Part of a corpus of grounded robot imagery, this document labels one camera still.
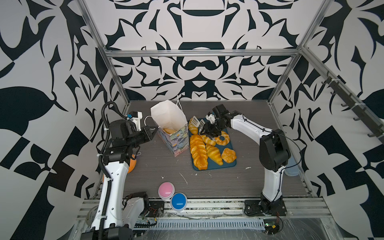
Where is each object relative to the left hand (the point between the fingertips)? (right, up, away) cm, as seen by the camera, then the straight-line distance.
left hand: (157, 126), depth 72 cm
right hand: (+23, -5, +18) cm, 30 cm away
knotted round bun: (+38, -18, +16) cm, 45 cm away
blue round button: (+10, -37, +3) cm, 39 cm away
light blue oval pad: (+72, -25, +13) cm, 77 cm away
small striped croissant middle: (+26, -10, +22) cm, 36 cm away
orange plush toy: (-16, -22, +12) cm, 29 cm away
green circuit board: (+54, -48, -1) cm, 72 cm away
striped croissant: (+17, -3, +27) cm, 33 cm away
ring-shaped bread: (+35, -12, +22) cm, 44 cm away
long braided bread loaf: (+21, -17, +18) cm, 32 cm away
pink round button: (+3, -34, +7) cm, 35 cm away
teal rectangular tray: (+28, -23, +17) cm, 40 cm away
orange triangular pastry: (+2, -4, +21) cm, 22 cm away
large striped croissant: (+29, -17, +16) cm, 37 cm away
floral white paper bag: (+4, -1, +28) cm, 28 cm away
